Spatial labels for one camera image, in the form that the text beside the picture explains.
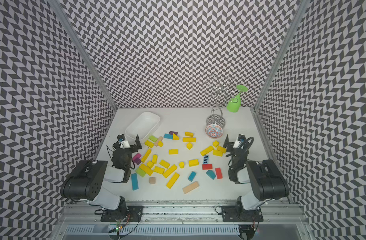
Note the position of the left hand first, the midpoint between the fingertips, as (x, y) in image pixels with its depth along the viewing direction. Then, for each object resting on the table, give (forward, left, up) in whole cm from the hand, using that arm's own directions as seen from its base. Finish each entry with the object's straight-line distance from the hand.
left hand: (130, 137), depth 90 cm
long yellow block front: (-22, -26, -11) cm, 36 cm away
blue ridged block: (-11, -46, -11) cm, 48 cm away
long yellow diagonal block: (-8, -9, -8) cm, 15 cm away
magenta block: (-9, -4, -8) cm, 12 cm away
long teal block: (-24, -5, -10) cm, 26 cm away
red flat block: (-14, -47, -11) cm, 50 cm away
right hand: (-1, -64, 0) cm, 64 cm away
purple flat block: (+11, -23, -11) cm, 28 cm away
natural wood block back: (+4, -16, -9) cm, 19 cm away
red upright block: (-18, -53, -11) cm, 57 cm away
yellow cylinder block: (-14, -32, -9) cm, 36 cm away
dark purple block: (-12, -5, -8) cm, 15 cm away
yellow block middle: (-4, -25, -12) cm, 28 cm away
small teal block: (-20, -37, -10) cm, 44 cm away
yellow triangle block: (+6, -26, -10) cm, 29 cm away
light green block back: (+6, -11, -11) cm, 16 cm away
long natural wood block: (-26, -37, -12) cm, 46 cm away
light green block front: (-18, -7, -10) cm, 22 cm away
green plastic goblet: (+16, -64, +11) cm, 67 cm away
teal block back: (+7, -21, -10) cm, 24 cm away
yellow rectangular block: (-12, -38, -9) cm, 41 cm away
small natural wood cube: (-22, -15, -11) cm, 29 cm away
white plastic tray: (+16, -5, -9) cm, 19 cm away
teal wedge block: (-19, -49, -12) cm, 54 cm away
